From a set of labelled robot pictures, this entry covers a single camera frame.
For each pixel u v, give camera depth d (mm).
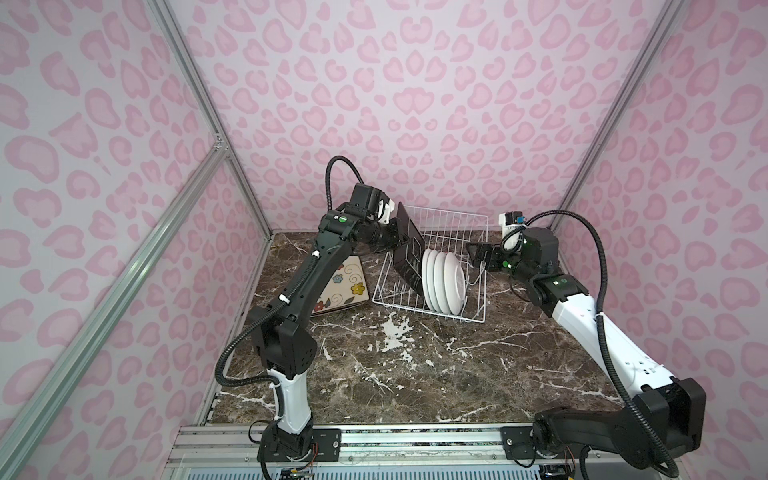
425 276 854
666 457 363
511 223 675
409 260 772
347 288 1018
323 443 738
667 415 399
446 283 845
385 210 755
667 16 697
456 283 881
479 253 702
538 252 578
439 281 857
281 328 474
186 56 750
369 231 665
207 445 752
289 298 483
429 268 862
